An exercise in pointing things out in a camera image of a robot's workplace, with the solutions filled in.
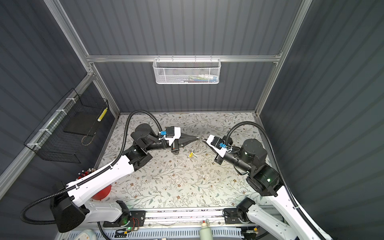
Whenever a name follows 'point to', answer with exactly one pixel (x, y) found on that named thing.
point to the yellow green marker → (102, 114)
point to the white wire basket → (186, 70)
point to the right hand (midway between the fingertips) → (208, 140)
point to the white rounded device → (86, 234)
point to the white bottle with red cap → (206, 232)
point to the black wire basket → (70, 128)
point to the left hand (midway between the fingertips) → (197, 135)
